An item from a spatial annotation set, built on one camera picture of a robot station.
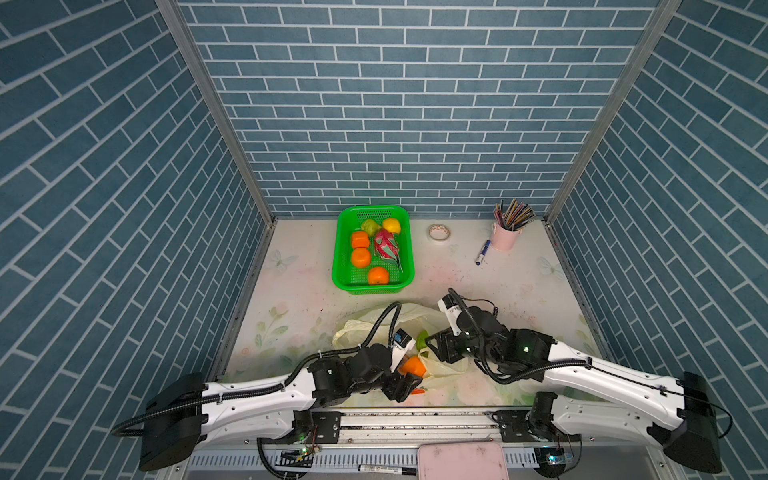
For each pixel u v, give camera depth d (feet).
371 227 3.64
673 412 1.35
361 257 3.38
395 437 2.42
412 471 2.22
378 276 3.23
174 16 2.30
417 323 2.92
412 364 2.54
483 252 3.57
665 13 2.32
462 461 2.23
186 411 1.38
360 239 3.53
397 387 2.15
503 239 3.53
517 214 3.44
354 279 3.34
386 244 3.34
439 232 3.83
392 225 3.66
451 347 2.12
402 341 2.18
